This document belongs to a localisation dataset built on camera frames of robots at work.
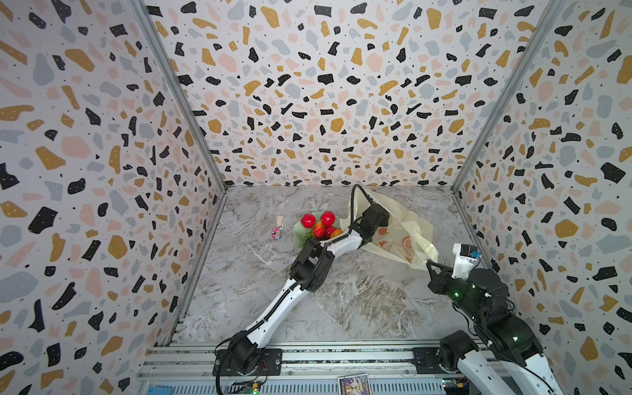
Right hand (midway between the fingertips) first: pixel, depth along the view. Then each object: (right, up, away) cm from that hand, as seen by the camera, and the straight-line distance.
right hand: (428, 263), depth 70 cm
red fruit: (-29, +7, +27) cm, 40 cm away
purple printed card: (-20, -34, -1) cm, 40 cm away
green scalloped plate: (-40, +5, +30) cm, 50 cm away
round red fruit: (-29, +12, +28) cm, 42 cm away
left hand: (-3, +16, +35) cm, 38 cm away
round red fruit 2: (-37, +11, +28) cm, 48 cm away
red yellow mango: (-26, +6, +27) cm, 38 cm away
